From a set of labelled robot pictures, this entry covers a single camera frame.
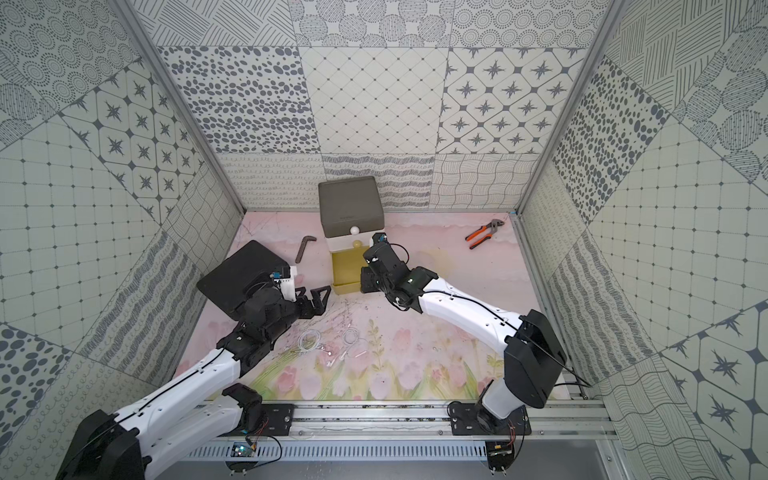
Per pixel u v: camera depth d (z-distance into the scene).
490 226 1.15
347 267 0.98
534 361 0.42
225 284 0.95
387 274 0.59
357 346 0.86
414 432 0.73
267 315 0.62
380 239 0.71
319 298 0.75
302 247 1.10
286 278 0.72
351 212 0.93
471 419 0.74
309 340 0.88
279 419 0.73
